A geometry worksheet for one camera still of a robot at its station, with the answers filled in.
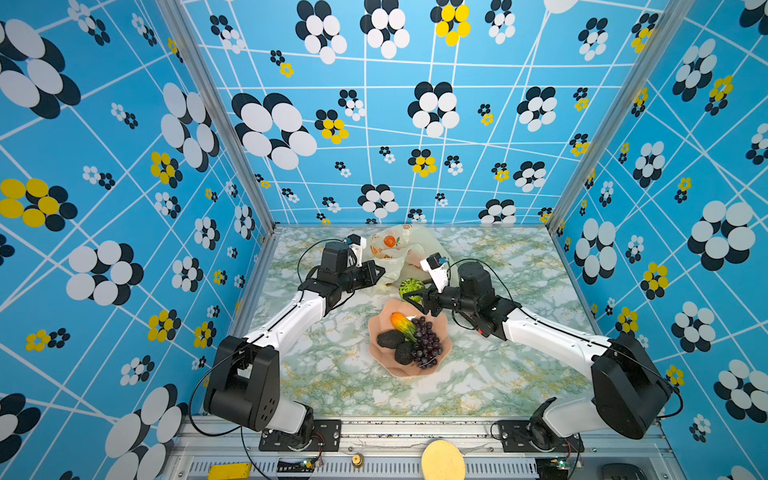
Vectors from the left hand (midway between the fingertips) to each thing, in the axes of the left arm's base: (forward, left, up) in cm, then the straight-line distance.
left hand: (387, 269), depth 84 cm
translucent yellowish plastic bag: (+13, -3, -7) cm, 15 cm away
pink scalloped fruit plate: (-20, +1, -15) cm, 25 cm away
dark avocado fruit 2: (-20, -5, -12) cm, 24 cm away
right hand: (-7, -7, 0) cm, 10 cm away
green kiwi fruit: (-8, -6, +4) cm, 11 cm away
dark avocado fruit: (-15, -1, -14) cm, 20 cm away
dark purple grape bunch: (-18, -11, -11) cm, 24 cm away
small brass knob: (-44, +6, -15) cm, 47 cm away
